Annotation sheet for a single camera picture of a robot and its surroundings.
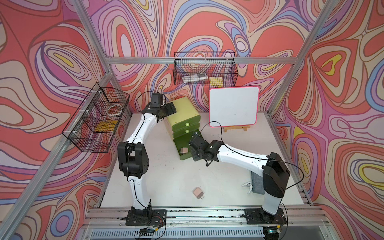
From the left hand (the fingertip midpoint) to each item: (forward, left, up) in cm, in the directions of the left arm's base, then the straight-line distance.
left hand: (172, 109), depth 93 cm
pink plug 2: (-44, -16, -21) cm, 51 cm away
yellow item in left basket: (-22, +29, +10) cm, 37 cm away
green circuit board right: (-61, -52, -23) cm, 83 cm away
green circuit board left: (-61, +9, -23) cm, 66 cm away
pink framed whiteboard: (+6, -41, -3) cm, 42 cm away
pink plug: (-20, -8, -17) cm, 27 cm away
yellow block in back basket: (+12, -28, +13) cm, 33 cm away
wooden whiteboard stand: (-1, -45, -16) cm, 48 cm away
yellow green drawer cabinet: (-8, -9, -1) cm, 12 cm away
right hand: (-26, -16, -12) cm, 33 cm away
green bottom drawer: (-12, -6, -15) cm, 20 cm away
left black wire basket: (-22, +37, +8) cm, 43 cm away
